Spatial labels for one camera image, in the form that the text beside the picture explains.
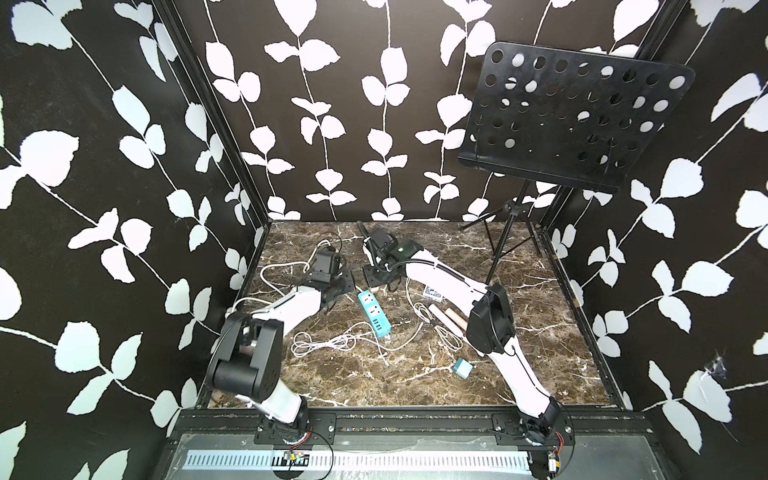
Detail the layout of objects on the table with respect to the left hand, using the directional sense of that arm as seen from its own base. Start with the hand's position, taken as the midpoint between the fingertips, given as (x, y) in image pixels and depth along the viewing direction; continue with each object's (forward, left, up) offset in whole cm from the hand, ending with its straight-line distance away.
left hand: (352, 274), depth 94 cm
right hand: (-3, -4, +2) cm, 6 cm away
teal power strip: (-15, -9, -7) cm, 18 cm away
